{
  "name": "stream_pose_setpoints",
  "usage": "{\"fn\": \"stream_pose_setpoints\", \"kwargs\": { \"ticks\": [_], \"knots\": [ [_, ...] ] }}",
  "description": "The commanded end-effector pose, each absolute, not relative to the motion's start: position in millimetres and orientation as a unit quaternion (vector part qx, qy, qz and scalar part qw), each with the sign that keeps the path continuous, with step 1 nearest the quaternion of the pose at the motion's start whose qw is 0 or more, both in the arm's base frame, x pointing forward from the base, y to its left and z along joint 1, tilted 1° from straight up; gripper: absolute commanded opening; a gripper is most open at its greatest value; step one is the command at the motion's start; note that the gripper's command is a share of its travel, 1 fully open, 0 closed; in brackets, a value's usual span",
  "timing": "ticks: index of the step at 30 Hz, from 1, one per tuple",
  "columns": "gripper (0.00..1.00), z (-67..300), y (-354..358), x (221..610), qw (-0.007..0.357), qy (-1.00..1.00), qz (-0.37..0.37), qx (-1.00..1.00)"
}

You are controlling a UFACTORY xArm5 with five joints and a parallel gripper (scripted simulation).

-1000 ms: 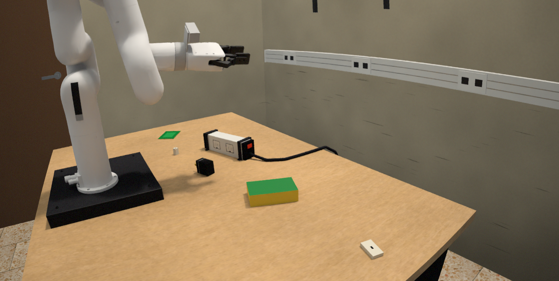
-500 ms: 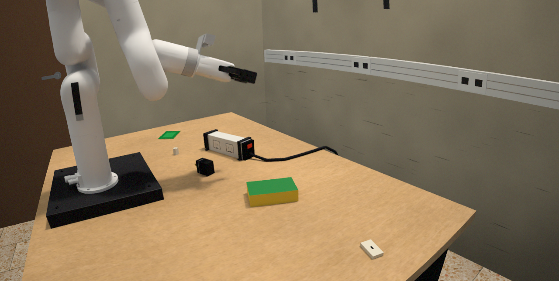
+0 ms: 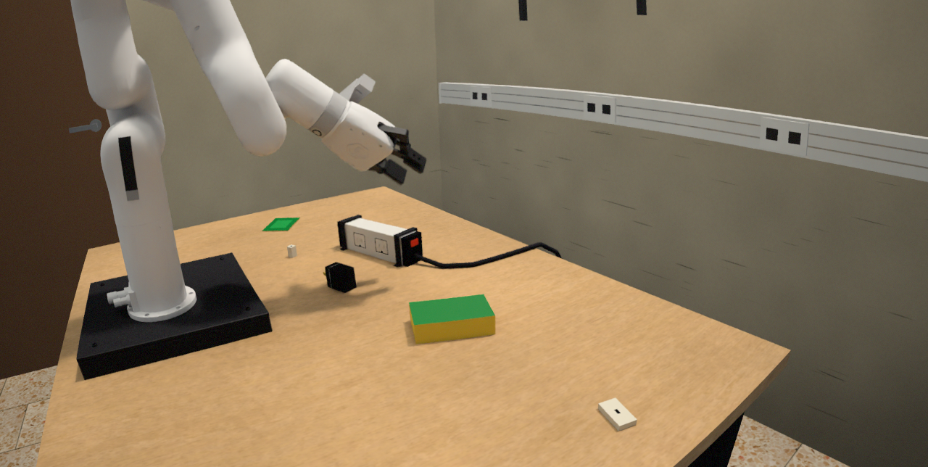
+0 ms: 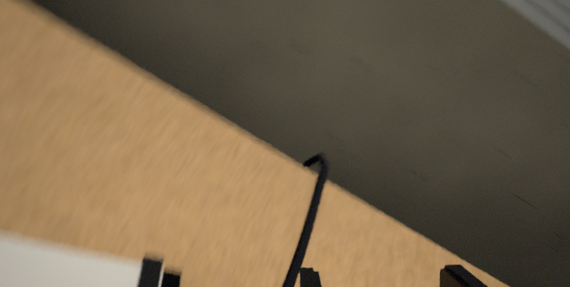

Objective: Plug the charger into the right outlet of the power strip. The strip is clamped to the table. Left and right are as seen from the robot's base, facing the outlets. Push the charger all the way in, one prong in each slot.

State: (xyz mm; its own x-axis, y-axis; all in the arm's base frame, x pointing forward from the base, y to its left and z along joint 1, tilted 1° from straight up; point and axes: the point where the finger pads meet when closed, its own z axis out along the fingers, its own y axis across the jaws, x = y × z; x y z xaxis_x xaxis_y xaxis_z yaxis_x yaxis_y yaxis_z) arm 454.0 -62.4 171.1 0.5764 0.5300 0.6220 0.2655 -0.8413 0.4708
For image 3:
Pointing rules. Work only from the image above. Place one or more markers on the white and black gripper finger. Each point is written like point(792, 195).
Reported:
point(410, 158)
point(391, 170)

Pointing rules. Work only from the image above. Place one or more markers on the black charger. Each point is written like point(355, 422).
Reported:
point(340, 277)

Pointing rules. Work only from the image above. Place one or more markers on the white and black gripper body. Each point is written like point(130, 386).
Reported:
point(356, 139)

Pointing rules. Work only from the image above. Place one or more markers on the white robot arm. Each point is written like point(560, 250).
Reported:
point(132, 146)

